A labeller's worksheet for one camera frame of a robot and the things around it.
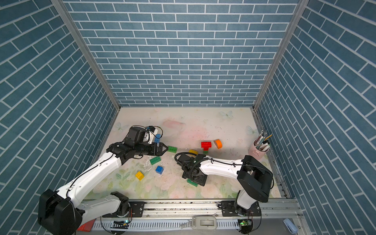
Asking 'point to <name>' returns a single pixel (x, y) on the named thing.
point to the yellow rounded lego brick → (193, 152)
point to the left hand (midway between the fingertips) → (165, 148)
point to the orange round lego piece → (218, 143)
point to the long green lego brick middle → (155, 160)
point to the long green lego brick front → (189, 181)
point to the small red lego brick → (206, 149)
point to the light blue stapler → (290, 226)
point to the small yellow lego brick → (139, 176)
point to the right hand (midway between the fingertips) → (190, 180)
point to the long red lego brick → (206, 144)
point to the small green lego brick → (205, 152)
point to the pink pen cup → (254, 151)
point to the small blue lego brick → (159, 170)
